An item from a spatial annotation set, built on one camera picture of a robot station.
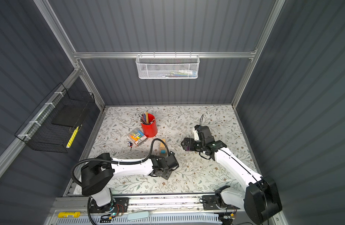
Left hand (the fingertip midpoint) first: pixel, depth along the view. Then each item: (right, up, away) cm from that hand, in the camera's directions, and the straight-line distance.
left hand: (168, 172), depth 85 cm
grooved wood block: (-3, +18, -6) cm, 19 cm away
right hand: (+13, +17, -2) cm, 21 cm away
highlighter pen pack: (-22, +20, +14) cm, 33 cm away
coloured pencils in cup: (-18, +33, +11) cm, 39 cm away
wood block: (-3, +16, -6) cm, 18 cm away
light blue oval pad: (-14, -15, -16) cm, 26 cm away
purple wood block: (+11, +17, -13) cm, 24 cm away
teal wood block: (-3, +11, +4) cm, 13 cm away
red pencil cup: (-13, +25, +11) cm, 30 cm away
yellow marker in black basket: (-46, +21, -18) cm, 54 cm away
